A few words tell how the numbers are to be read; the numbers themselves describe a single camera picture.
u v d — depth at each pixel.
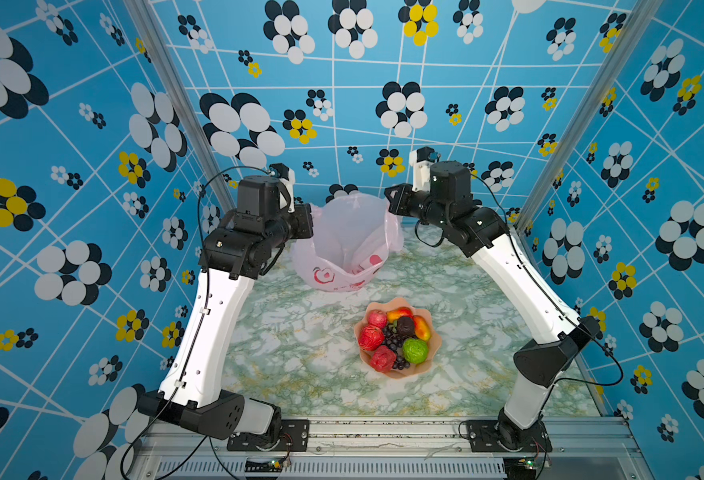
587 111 0.85
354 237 0.84
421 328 0.85
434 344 0.84
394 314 0.91
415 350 0.80
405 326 0.83
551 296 0.46
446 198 0.51
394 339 0.85
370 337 0.81
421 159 0.59
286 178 0.56
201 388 0.38
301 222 0.57
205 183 0.48
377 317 0.87
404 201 0.60
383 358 0.77
